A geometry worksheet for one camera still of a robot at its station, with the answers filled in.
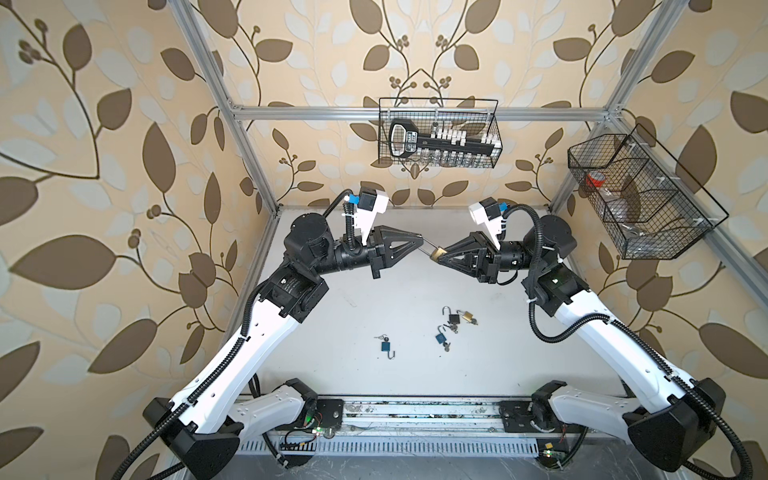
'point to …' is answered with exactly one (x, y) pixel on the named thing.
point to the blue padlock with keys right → (441, 339)
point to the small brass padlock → (467, 316)
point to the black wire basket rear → (442, 157)
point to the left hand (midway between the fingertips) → (422, 242)
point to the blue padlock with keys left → (385, 345)
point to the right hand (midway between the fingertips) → (441, 262)
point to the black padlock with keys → (454, 320)
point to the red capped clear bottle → (597, 181)
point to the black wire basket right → (652, 207)
